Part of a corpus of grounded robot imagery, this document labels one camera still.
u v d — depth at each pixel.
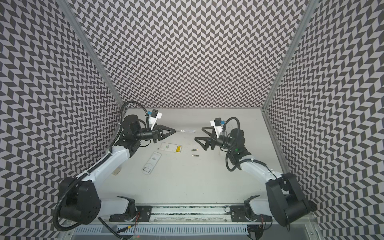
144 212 0.73
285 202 0.42
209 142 0.66
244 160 0.56
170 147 0.96
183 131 0.71
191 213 0.74
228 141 0.65
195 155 0.94
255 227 0.71
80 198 0.40
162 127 0.72
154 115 0.66
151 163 0.90
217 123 0.65
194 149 0.96
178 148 0.94
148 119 0.65
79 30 0.78
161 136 0.68
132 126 0.60
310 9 0.67
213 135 0.67
